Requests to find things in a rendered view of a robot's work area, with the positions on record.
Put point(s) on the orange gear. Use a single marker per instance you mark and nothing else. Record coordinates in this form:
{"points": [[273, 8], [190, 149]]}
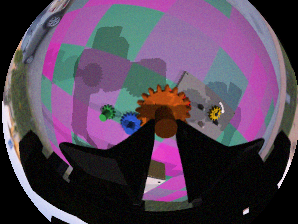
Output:
{"points": [[166, 107]]}

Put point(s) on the blue gear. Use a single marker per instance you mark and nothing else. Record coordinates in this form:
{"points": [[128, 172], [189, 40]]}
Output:
{"points": [[130, 122]]}

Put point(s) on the small green gear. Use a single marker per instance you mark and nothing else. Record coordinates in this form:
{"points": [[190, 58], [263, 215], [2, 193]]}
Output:
{"points": [[107, 113]]}

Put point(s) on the yellow gear with black stripe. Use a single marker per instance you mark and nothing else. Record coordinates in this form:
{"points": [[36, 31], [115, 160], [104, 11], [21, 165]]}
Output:
{"points": [[213, 112]]}

